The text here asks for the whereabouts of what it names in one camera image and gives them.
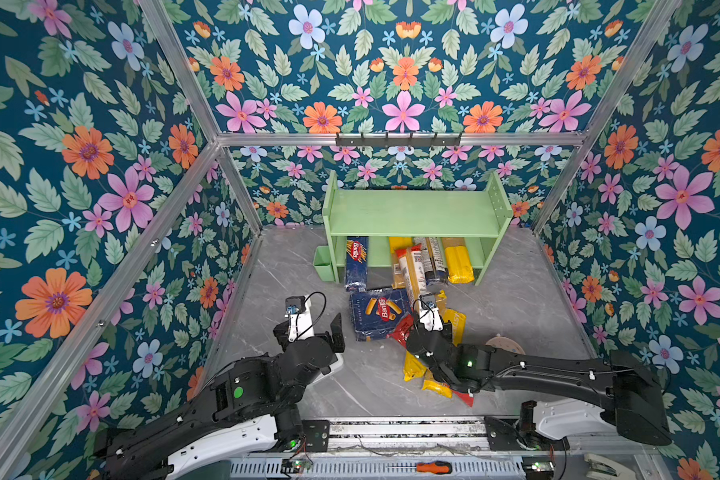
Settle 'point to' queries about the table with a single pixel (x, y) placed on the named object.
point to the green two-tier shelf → (379, 215)
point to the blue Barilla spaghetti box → (357, 259)
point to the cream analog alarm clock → (505, 343)
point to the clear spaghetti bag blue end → (433, 258)
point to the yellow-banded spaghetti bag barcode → (459, 265)
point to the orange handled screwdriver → (436, 467)
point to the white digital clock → (333, 367)
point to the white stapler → (605, 468)
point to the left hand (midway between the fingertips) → (331, 317)
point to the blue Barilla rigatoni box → (375, 313)
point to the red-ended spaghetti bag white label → (419, 268)
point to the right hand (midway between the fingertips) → (418, 314)
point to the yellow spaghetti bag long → (396, 243)
